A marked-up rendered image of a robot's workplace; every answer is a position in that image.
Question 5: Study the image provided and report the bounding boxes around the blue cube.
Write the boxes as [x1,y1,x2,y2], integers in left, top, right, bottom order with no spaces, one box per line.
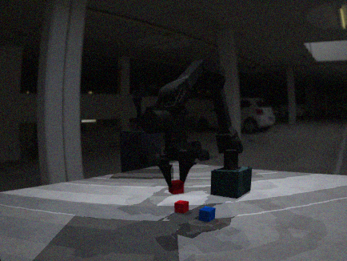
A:
[198,207,216,222]

